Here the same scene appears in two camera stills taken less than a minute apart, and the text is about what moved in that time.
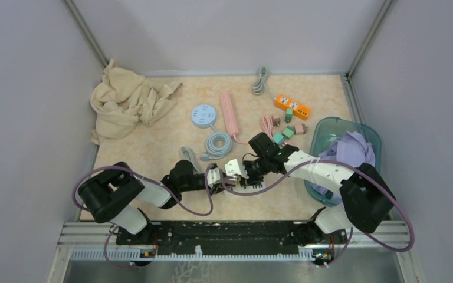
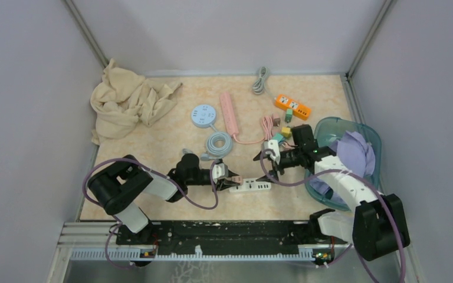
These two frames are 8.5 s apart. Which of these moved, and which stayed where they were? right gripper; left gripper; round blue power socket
Moved: right gripper
Stayed: left gripper; round blue power socket
